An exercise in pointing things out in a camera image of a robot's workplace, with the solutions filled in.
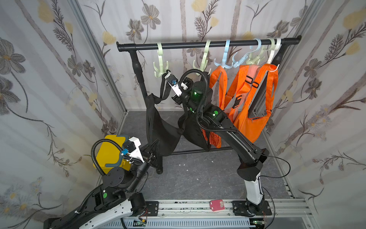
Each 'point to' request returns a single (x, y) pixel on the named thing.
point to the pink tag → (217, 205)
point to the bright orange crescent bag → (248, 126)
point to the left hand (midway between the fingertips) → (159, 142)
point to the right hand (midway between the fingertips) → (180, 75)
